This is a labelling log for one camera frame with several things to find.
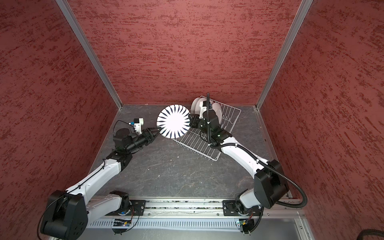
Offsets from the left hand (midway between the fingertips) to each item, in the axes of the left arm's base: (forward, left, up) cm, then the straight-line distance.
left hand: (161, 132), depth 78 cm
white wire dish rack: (+9, -18, -20) cm, 29 cm away
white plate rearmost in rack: (+26, -16, -6) cm, 31 cm away
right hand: (+7, -14, +5) cm, 16 cm away
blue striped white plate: (+6, -6, +2) cm, 8 cm away
